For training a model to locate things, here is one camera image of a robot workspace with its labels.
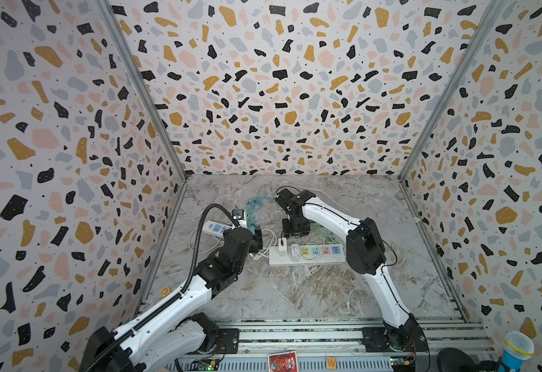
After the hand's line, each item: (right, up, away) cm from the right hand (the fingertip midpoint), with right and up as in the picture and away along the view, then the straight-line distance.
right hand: (290, 236), depth 95 cm
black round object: (+50, -34, -24) cm, 65 cm away
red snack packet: (-1, -33, -26) cm, 42 cm away
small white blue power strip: (-31, +3, +2) cm, 32 cm away
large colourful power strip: (+8, -6, -4) cm, 11 cm away
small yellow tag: (+12, -34, -25) cm, 44 cm away
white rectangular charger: (+1, -5, -9) cm, 10 cm away
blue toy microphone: (+49, -17, -44) cm, 68 cm away
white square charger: (-3, -3, -8) cm, 9 cm away
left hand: (-13, +6, -17) cm, 22 cm away
